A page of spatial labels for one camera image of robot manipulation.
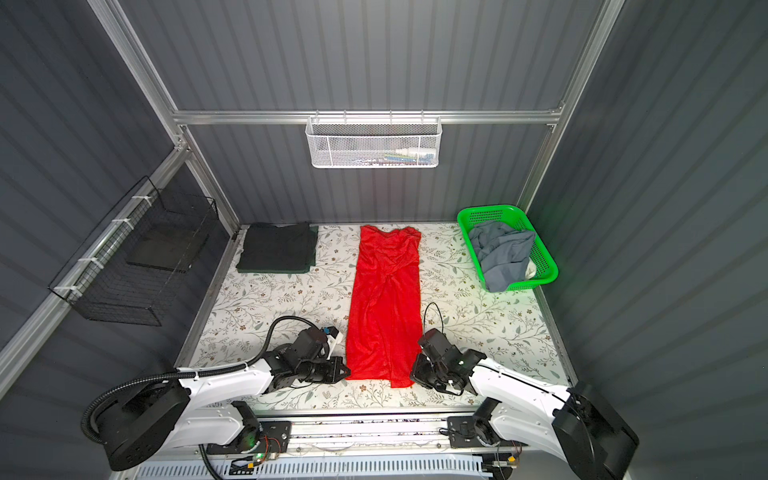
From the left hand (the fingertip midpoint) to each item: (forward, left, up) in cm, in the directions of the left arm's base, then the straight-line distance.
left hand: (352, 374), depth 83 cm
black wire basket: (+22, +53, +26) cm, 63 cm away
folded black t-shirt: (+48, +25, +1) cm, 54 cm away
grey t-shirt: (+30, -49, +14) cm, 59 cm away
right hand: (-2, -17, 0) cm, 17 cm away
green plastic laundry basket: (+29, -65, +8) cm, 71 cm away
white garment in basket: (+29, -60, +7) cm, 67 cm away
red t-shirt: (+12, -10, 0) cm, 16 cm away
